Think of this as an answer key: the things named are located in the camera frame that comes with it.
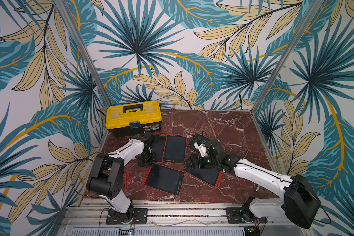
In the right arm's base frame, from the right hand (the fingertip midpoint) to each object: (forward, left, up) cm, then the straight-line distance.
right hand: (189, 163), depth 79 cm
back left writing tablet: (+16, +8, -11) cm, 21 cm away
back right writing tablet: (+23, -11, -12) cm, 28 cm away
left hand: (+2, +22, -9) cm, 23 cm away
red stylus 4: (-2, +24, -11) cm, 27 cm away
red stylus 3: (+1, +36, -11) cm, 38 cm away
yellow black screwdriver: (+11, -40, -12) cm, 43 cm away
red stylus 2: (-8, +36, -11) cm, 38 cm away
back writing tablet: (+17, +18, -11) cm, 27 cm away
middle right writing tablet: (-4, -13, -12) cm, 18 cm away
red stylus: (-5, -18, -12) cm, 22 cm away
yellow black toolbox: (+29, +33, +5) cm, 44 cm away
